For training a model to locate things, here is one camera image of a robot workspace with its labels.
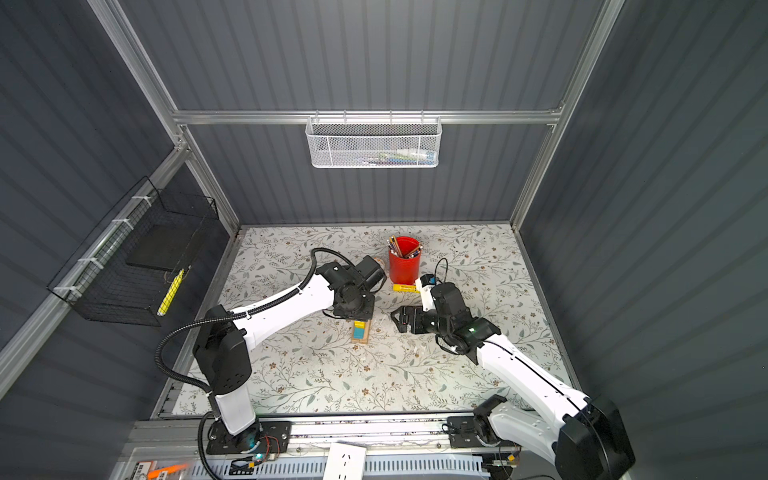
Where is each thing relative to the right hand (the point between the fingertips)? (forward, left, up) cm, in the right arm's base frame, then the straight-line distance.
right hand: (408, 316), depth 80 cm
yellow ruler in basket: (-2, +55, +16) cm, 58 cm away
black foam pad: (+11, +63, +17) cm, 66 cm away
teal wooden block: (0, +15, -10) cm, 18 cm away
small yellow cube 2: (+1, +13, -8) cm, 16 cm away
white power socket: (-32, +15, -9) cm, 36 cm away
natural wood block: (-1, +13, -12) cm, 18 cm away
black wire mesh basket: (+5, +68, +17) cm, 71 cm away
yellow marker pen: (+17, 0, -12) cm, 20 cm away
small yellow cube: (-3, +13, +3) cm, 13 cm away
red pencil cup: (+23, +1, -5) cm, 24 cm away
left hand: (+2, +12, -3) cm, 12 cm away
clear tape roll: (+31, +9, -14) cm, 35 cm away
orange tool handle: (-35, +60, -11) cm, 70 cm away
